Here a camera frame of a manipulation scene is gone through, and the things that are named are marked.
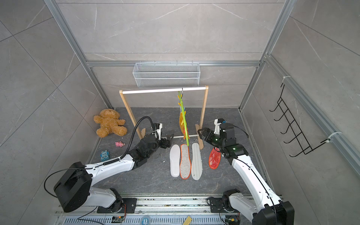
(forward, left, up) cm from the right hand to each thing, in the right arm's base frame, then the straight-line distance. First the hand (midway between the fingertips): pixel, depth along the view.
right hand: (203, 133), depth 78 cm
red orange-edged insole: (-5, -9, -21) cm, 24 cm away
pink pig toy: (+5, +56, -19) cm, 59 cm away
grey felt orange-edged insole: (-8, +10, -21) cm, 25 cm away
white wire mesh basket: (+44, +23, +10) cm, 51 cm away
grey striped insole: (-12, +3, -22) cm, 25 cm away
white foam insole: (-2, +17, -20) cm, 27 cm away
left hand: (+3, +20, -3) cm, 20 cm away
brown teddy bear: (+19, +65, -14) cm, 69 cm away
